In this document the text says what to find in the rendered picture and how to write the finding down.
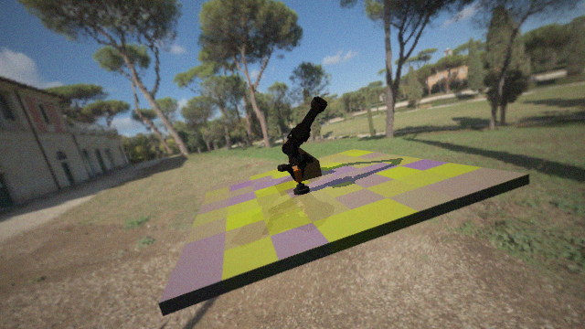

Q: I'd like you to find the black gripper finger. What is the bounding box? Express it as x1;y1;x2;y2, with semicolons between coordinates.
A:
287;169;296;181
299;164;308;177

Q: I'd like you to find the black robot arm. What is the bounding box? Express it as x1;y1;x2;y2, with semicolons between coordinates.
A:
282;96;328;166

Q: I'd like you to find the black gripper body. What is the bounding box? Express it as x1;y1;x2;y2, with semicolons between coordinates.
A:
277;150;314;172

